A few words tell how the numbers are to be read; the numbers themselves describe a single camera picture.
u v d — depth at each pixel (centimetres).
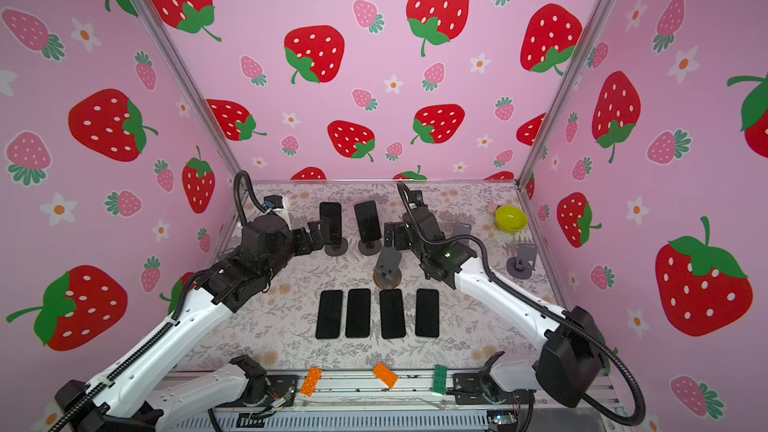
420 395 73
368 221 92
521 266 91
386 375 75
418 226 56
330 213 93
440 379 75
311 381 75
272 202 61
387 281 92
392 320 86
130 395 39
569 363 40
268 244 52
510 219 108
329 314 87
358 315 86
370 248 102
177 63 84
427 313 85
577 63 86
